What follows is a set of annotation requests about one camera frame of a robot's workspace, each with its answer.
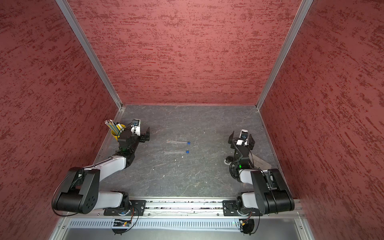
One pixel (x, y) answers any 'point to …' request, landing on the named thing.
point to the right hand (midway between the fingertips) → (241, 134)
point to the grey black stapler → (258, 162)
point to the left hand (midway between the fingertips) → (141, 128)
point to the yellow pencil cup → (121, 127)
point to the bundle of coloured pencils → (112, 125)
